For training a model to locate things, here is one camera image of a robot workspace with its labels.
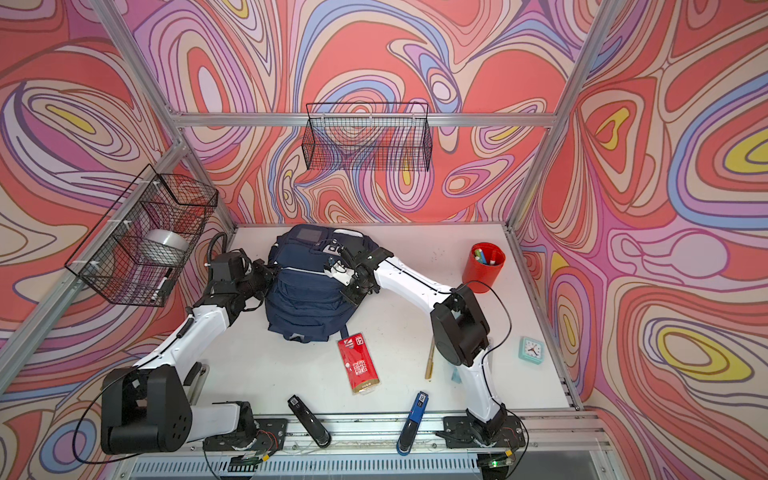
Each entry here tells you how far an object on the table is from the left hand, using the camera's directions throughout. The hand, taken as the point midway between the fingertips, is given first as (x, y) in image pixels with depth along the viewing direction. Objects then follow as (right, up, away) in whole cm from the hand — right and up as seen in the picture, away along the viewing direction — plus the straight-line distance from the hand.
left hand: (285, 263), depth 86 cm
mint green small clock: (+72, -25, -2) cm, 76 cm away
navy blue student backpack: (+6, -12, -2) cm, 13 cm away
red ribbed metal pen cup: (+60, -1, +6) cm, 60 cm away
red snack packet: (+22, -29, -2) cm, 36 cm away
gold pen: (+43, -29, -1) cm, 51 cm away
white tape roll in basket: (-23, +5, -16) cm, 29 cm away
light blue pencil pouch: (+48, -30, -8) cm, 57 cm away
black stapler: (+14, -40, -17) cm, 46 cm away
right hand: (+19, -11, +2) cm, 23 cm away
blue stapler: (+35, -42, -15) cm, 56 cm away
